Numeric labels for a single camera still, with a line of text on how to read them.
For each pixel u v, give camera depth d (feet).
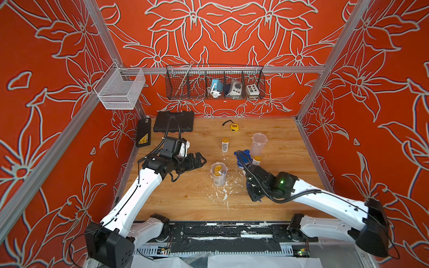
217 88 2.77
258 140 3.20
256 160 2.84
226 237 2.39
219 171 2.68
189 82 3.23
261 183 1.86
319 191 1.53
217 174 2.62
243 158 3.19
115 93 2.87
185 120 3.75
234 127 3.71
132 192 1.45
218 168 2.67
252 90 3.10
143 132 3.60
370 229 1.24
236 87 2.98
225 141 3.11
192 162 2.13
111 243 1.21
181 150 2.34
